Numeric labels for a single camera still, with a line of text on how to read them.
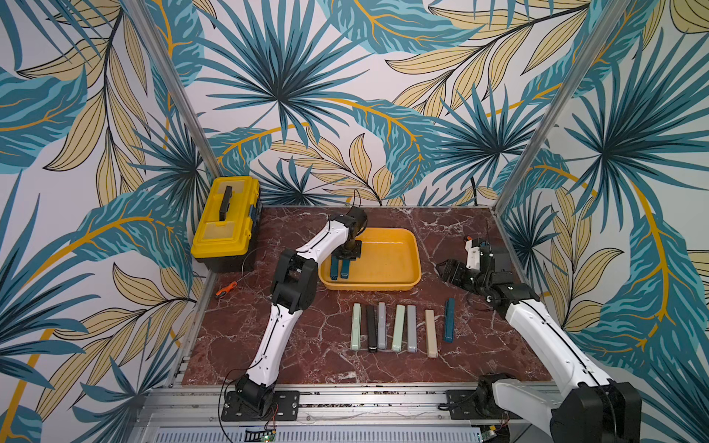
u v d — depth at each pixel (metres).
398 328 0.86
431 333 0.84
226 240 0.86
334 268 0.98
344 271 0.98
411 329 0.84
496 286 0.60
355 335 0.84
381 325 0.86
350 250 0.90
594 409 0.39
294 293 0.63
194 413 0.73
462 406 0.73
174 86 0.81
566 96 0.84
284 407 0.73
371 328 0.85
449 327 0.86
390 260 1.05
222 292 0.93
